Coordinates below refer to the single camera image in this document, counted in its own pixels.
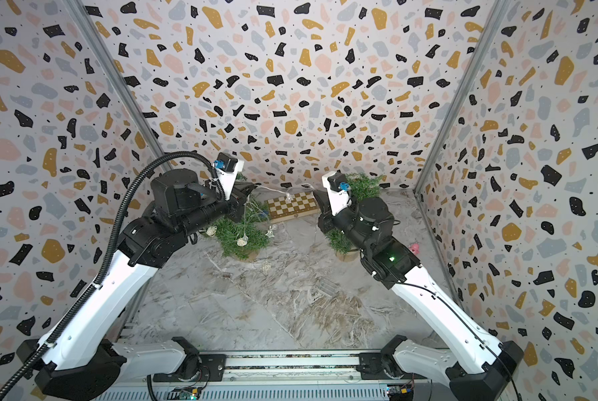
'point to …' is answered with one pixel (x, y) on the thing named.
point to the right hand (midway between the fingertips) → (317, 192)
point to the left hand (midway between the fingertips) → (252, 183)
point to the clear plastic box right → (326, 286)
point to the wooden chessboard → (292, 206)
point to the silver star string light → (245, 240)
